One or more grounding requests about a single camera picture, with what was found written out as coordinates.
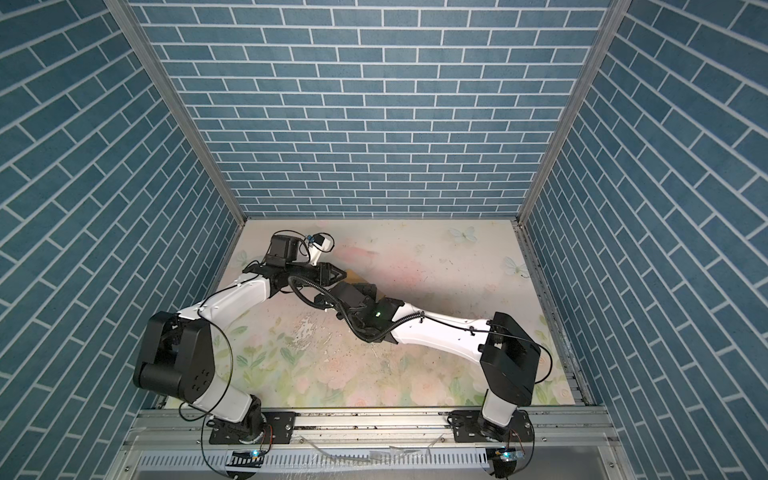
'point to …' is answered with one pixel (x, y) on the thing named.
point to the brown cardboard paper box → (352, 277)
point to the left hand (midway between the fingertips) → (342, 275)
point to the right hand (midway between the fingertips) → (356, 284)
